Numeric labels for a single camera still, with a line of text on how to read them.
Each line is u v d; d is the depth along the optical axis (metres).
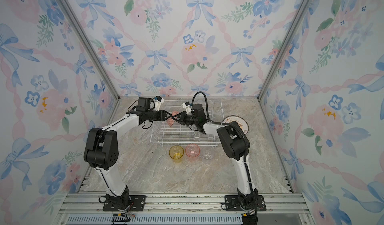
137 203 0.74
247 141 0.56
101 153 0.50
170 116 0.92
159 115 0.84
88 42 0.88
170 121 0.93
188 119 0.88
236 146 0.57
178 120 0.88
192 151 0.90
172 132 1.01
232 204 0.73
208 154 0.90
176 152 0.91
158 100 0.86
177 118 0.91
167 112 0.90
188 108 0.92
